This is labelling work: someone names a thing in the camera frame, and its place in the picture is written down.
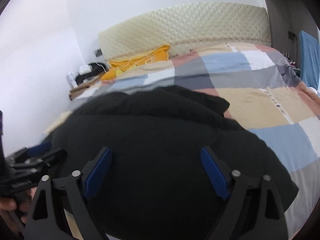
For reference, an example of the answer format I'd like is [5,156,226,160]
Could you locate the white charging cable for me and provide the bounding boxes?
[93,51,108,74]

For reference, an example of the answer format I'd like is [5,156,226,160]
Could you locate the plaid patchwork bed quilt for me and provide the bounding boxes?
[44,43,319,239]

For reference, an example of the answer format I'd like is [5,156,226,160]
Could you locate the tissue box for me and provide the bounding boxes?
[79,64,92,75]

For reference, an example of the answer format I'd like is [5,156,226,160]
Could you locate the white bottle on nightstand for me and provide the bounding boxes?
[66,72,78,89]

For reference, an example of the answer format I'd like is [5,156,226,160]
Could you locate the blue towel covered chair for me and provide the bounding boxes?
[299,31,319,90]

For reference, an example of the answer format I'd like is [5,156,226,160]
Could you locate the wooden nightstand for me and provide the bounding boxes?
[69,73,103,101]

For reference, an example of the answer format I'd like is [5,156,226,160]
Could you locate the person's left hand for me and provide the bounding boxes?
[1,187,37,236]

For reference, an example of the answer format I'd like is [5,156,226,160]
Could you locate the bottles on side table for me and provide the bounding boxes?
[281,53,300,77]

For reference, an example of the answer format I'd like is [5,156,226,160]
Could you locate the black bag on nightstand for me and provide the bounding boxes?
[75,62,107,85]

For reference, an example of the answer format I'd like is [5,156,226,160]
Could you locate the cream quilted headboard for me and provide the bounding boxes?
[98,2,272,60]

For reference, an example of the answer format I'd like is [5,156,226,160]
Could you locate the black puffer jacket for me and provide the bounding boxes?
[47,86,298,239]

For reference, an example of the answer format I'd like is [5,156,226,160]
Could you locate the wall socket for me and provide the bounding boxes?
[94,49,103,57]

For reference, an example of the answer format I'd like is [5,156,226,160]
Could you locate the yellow pillow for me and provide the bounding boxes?
[101,44,170,81]

